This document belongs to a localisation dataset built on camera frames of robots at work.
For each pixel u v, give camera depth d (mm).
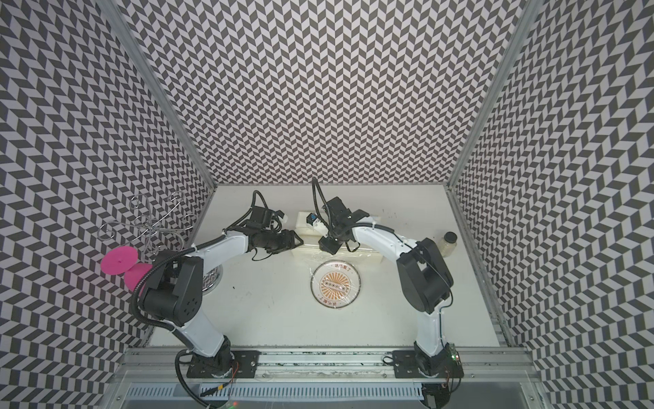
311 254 902
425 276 491
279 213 887
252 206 770
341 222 668
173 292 467
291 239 838
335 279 889
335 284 887
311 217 805
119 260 591
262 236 736
